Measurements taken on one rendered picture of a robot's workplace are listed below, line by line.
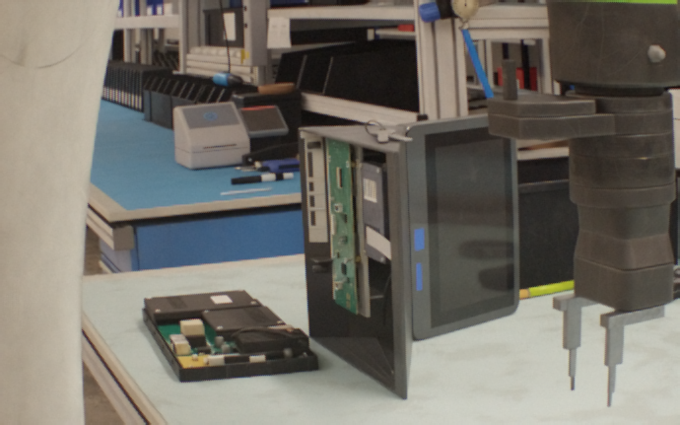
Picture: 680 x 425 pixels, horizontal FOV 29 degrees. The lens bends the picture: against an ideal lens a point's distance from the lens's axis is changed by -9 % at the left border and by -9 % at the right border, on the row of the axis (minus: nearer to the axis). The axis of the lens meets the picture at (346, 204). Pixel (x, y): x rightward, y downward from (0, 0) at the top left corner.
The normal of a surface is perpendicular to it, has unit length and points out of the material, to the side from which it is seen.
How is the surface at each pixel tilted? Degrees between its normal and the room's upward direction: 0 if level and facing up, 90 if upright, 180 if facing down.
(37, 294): 93
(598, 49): 90
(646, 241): 70
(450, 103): 90
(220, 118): 29
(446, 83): 90
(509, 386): 0
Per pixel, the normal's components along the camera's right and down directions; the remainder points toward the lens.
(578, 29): -0.67, 0.15
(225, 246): 0.34, 0.13
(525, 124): -0.01, 0.15
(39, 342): 0.76, 0.11
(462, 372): -0.04, -0.99
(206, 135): 0.18, -0.67
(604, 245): -0.93, 0.04
